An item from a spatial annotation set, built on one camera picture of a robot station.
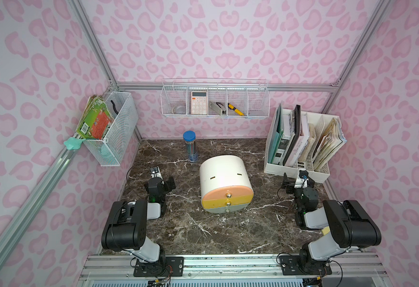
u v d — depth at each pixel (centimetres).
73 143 63
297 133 80
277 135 82
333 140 84
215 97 101
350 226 45
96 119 72
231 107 98
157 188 72
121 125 88
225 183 78
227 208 84
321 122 98
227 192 72
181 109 96
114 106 88
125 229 45
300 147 91
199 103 95
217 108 99
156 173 81
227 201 77
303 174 75
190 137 94
